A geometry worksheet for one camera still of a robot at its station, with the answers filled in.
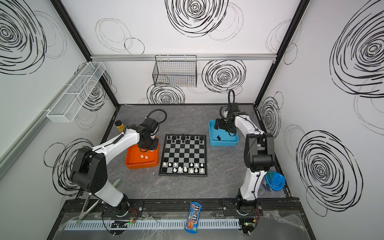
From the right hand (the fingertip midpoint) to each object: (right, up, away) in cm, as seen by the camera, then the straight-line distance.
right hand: (220, 126), depth 96 cm
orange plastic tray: (-53, -20, -4) cm, 56 cm away
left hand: (-41, -11, -7) cm, 43 cm away
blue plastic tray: (+1, -8, +4) cm, 9 cm away
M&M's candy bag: (-18, -43, -28) cm, 54 cm away
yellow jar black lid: (-66, +1, +1) cm, 66 cm away
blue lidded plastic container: (+24, -26, -22) cm, 42 cm away
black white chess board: (-23, -18, -5) cm, 30 cm away
